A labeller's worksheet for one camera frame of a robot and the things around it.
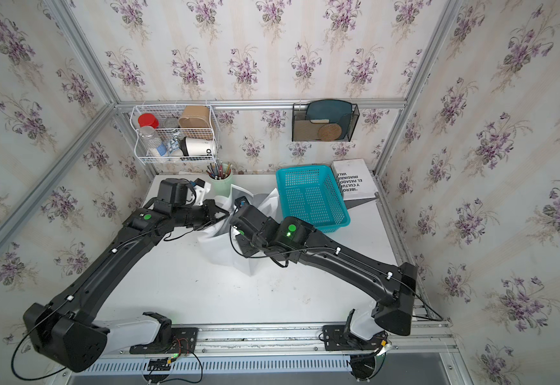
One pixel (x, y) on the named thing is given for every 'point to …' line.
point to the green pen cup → (221, 180)
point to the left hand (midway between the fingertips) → (233, 216)
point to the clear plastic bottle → (150, 140)
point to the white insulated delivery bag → (219, 243)
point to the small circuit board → (159, 364)
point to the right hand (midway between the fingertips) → (250, 234)
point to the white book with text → (354, 178)
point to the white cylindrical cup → (197, 147)
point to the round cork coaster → (330, 131)
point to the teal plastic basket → (310, 192)
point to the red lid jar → (148, 119)
